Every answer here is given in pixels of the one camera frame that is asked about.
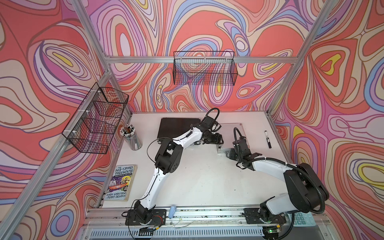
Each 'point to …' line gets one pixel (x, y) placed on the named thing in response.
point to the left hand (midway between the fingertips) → (221, 142)
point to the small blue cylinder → (172, 211)
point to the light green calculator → (302, 219)
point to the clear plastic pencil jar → (128, 132)
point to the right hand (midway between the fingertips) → (234, 156)
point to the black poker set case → (171, 128)
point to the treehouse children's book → (121, 180)
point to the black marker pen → (268, 139)
